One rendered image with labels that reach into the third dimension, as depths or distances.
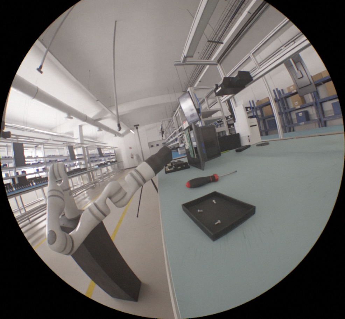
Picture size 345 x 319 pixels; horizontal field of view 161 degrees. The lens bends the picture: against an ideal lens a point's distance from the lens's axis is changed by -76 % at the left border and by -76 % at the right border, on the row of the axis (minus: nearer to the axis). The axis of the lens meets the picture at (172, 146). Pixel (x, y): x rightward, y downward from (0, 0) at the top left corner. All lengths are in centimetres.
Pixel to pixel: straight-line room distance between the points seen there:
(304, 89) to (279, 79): 281
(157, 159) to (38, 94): 383
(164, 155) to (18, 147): 351
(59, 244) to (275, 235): 52
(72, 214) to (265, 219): 81
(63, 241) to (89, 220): 13
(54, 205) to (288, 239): 64
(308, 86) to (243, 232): 208
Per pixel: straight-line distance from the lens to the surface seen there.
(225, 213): 21
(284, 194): 26
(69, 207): 79
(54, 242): 50
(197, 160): 73
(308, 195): 25
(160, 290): 128
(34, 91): 395
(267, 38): 191
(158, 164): 48
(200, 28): 96
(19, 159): 358
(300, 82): 215
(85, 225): 49
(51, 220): 55
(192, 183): 34
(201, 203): 26
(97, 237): 83
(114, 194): 46
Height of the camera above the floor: 113
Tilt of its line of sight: level
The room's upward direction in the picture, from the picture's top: 13 degrees counter-clockwise
